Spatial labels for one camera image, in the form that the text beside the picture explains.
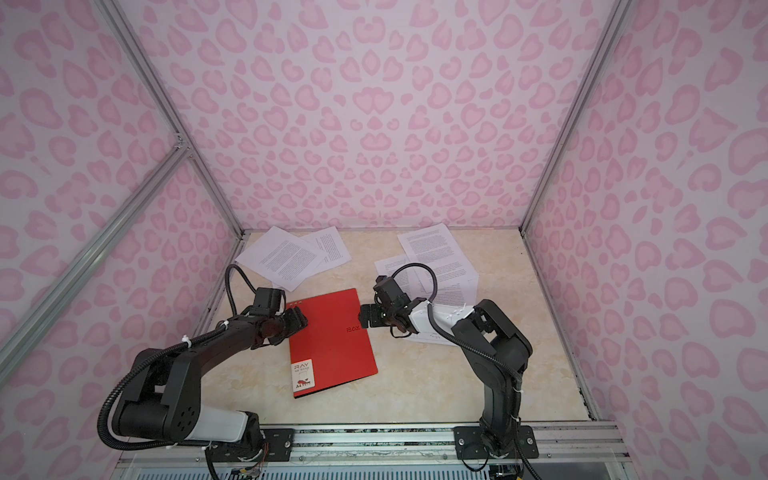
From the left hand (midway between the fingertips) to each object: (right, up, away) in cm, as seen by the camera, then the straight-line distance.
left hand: (302, 319), depth 93 cm
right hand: (+22, +2, -1) cm, 22 cm away
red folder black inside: (+10, -9, -3) cm, 14 cm away
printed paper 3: (+44, +23, +22) cm, 54 cm away
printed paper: (-14, +19, +21) cm, 32 cm away
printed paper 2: (+3, +25, +25) cm, 35 cm away
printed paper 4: (+37, +10, +11) cm, 40 cm away
